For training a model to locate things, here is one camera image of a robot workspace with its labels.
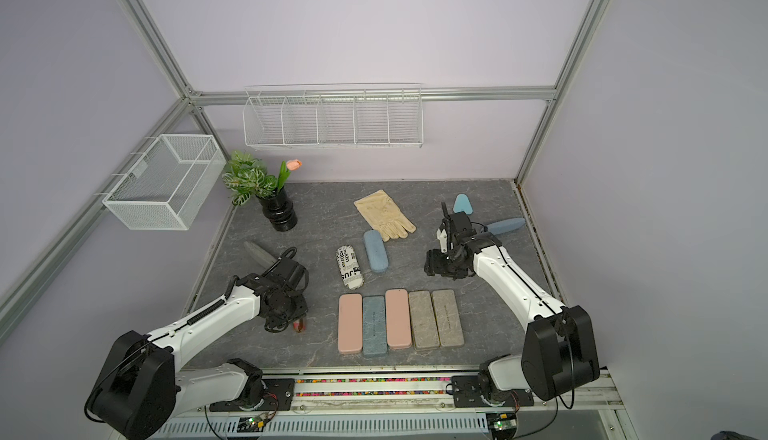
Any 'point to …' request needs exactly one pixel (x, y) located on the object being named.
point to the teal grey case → (374, 326)
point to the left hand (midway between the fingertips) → (300, 317)
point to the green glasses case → (423, 320)
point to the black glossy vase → (280, 210)
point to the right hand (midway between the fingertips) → (435, 266)
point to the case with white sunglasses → (376, 251)
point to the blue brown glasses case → (506, 226)
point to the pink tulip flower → (293, 164)
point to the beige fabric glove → (385, 216)
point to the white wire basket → (168, 181)
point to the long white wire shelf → (340, 115)
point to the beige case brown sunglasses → (349, 266)
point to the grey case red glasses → (447, 318)
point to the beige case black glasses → (299, 325)
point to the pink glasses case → (398, 319)
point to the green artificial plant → (247, 176)
